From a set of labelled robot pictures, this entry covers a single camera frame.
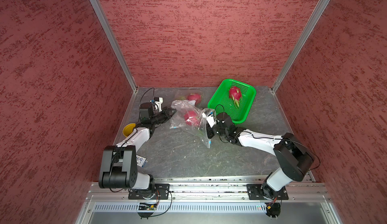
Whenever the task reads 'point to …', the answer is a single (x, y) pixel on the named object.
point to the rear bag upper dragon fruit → (193, 96)
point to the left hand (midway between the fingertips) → (176, 112)
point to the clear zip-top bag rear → (181, 93)
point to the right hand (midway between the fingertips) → (201, 129)
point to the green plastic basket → (220, 101)
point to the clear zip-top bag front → (199, 132)
